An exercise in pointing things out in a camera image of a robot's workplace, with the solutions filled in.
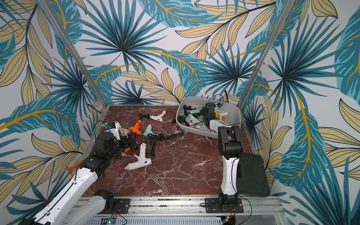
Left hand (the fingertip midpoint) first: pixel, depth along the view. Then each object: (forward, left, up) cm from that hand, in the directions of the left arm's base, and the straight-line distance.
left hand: (129, 136), depth 78 cm
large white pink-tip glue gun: (-8, -6, -16) cm, 19 cm away
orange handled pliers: (-11, +34, -16) cm, 39 cm away
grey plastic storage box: (+43, -40, -14) cm, 60 cm away
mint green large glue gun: (+24, -38, -12) cm, 47 cm away
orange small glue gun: (+18, +4, -17) cm, 25 cm away
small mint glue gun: (+15, -6, -17) cm, 23 cm away
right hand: (+33, -47, -9) cm, 57 cm away
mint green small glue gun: (+32, -40, -12) cm, 53 cm away
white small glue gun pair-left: (+31, -61, -16) cm, 70 cm away
